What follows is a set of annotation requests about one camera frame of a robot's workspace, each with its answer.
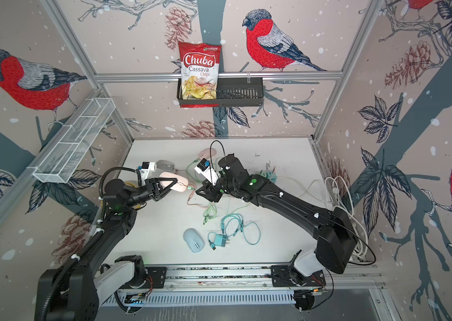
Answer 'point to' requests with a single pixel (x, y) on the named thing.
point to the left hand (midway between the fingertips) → (178, 182)
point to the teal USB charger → (221, 240)
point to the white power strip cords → (330, 186)
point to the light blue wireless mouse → (194, 240)
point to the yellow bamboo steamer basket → (138, 205)
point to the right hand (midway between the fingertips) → (200, 186)
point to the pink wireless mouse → (181, 185)
